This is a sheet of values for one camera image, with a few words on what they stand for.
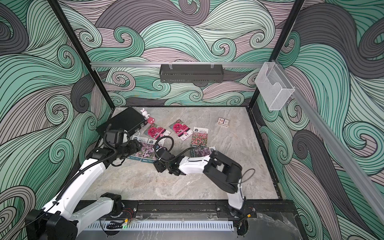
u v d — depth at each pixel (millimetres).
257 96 1141
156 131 1037
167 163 668
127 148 698
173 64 925
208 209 744
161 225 697
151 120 1099
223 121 1099
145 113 1069
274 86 771
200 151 947
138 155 923
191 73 946
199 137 1014
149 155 925
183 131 1041
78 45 851
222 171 496
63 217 384
